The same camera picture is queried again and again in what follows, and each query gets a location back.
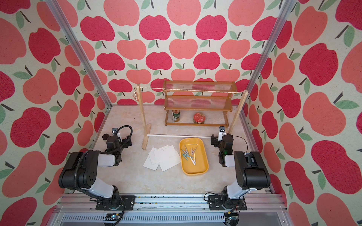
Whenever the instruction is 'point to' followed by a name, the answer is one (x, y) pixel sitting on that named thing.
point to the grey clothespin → (186, 151)
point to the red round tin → (199, 118)
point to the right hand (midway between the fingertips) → (222, 136)
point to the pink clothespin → (193, 151)
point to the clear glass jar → (105, 136)
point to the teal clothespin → (185, 156)
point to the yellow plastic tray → (187, 166)
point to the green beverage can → (176, 115)
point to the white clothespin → (194, 161)
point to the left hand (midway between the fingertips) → (122, 137)
